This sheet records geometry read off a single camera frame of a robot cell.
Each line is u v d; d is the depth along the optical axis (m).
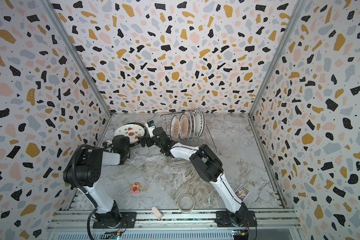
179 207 0.77
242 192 0.82
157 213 0.74
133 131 1.07
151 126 0.82
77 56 0.86
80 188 0.50
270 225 0.74
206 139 1.02
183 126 1.03
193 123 0.92
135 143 1.01
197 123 0.97
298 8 0.72
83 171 0.50
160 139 0.75
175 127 1.02
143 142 0.84
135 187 0.82
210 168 0.58
